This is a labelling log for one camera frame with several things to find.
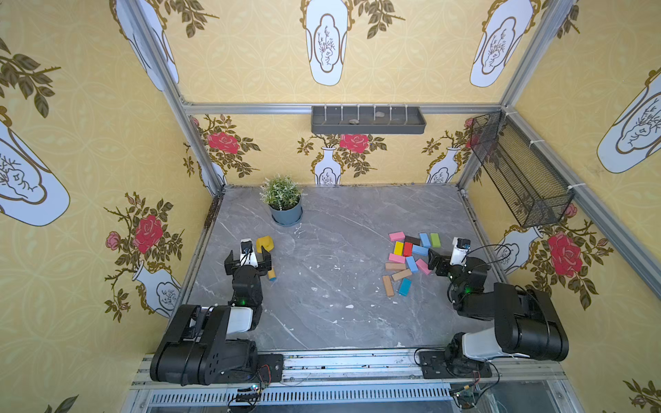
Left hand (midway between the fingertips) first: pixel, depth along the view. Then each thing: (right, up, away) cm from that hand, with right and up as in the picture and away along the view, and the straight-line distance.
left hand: (250, 248), depth 88 cm
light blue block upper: (+64, +2, +14) cm, 66 cm away
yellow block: (+54, -2, +12) cm, 55 cm away
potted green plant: (+10, +18, +8) cm, 22 cm away
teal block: (+54, -13, +4) cm, 56 cm away
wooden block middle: (+53, -10, +5) cm, 54 cm away
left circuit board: (+5, -39, -16) cm, 42 cm away
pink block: (+54, +3, +17) cm, 57 cm away
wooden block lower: (+48, -13, +2) cm, 50 cm away
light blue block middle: (+62, -2, +10) cm, 63 cm away
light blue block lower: (+57, -5, +8) cm, 58 cm away
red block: (+57, -2, +10) cm, 58 cm away
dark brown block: (+61, +1, +16) cm, 63 cm away
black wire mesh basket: (+92, +26, +1) cm, 96 cm away
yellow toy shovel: (+3, 0, +13) cm, 13 cm away
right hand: (+68, -1, +5) cm, 68 cm away
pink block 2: (+53, -5, +8) cm, 54 cm away
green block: (+69, +1, +14) cm, 70 cm away
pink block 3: (+61, -7, +5) cm, 62 cm away
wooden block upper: (+51, -8, +7) cm, 52 cm away
